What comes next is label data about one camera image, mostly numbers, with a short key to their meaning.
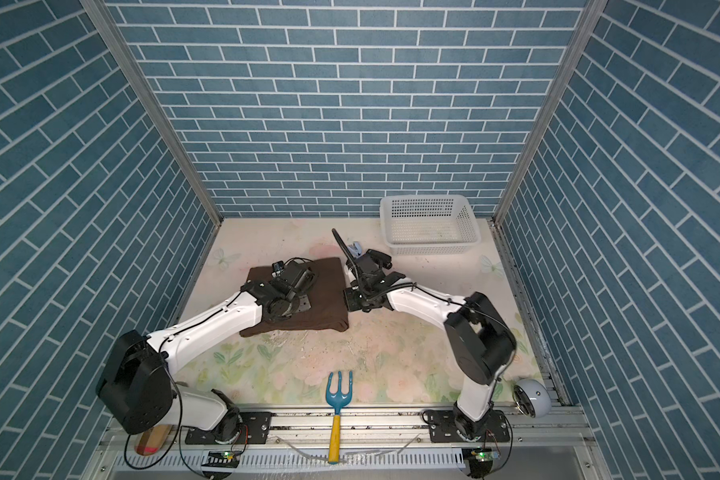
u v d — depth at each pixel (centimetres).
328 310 91
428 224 118
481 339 48
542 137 94
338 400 79
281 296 62
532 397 71
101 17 71
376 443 73
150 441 70
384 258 105
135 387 41
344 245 72
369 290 69
